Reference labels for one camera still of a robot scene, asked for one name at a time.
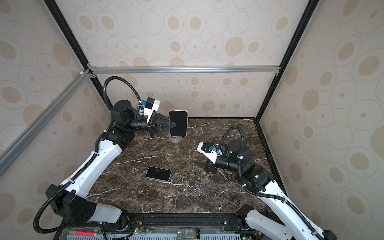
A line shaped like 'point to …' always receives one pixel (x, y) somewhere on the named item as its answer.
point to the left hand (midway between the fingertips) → (175, 126)
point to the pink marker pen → (83, 233)
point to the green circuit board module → (193, 233)
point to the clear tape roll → (175, 140)
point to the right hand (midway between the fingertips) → (198, 153)
